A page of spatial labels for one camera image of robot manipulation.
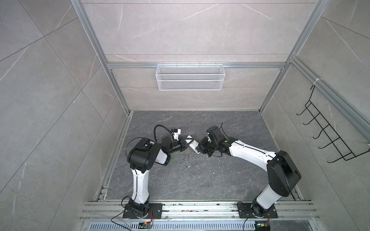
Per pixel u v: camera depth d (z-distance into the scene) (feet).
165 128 2.96
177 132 2.96
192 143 2.90
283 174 1.49
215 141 2.21
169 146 2.57
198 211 2.45
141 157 1.78
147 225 2.29
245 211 2.40
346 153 1.92
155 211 2.40
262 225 2.31
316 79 2.30
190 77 3.30
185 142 2.85
